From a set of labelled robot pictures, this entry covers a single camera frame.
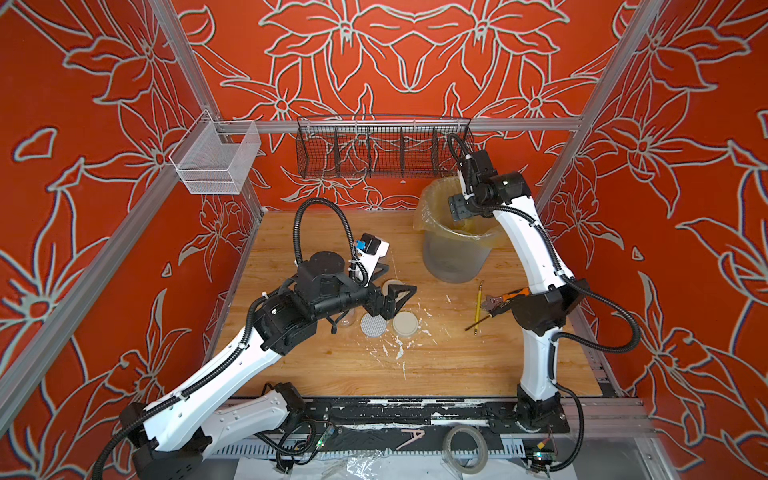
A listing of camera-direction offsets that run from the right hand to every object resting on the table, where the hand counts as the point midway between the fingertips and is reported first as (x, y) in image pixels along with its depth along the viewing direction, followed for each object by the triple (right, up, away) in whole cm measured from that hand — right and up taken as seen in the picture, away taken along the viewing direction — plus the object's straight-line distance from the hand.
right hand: (471, 200), depth 82 cm
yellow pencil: (+5, -33, +10) cm, 35 cm away
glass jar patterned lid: (-32, -27, -24) cm, 48 cm away
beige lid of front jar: (-18, -37, +6) cm, 41 cm away
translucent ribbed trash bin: (-3, -17, +9) cm, 19 cm away
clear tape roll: (-2, -59, -15) cm, 61 cm away
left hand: (-21, -18, -22) cm, 36 cm away
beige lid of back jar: (-23, -25, +15) cm, 37 cm away
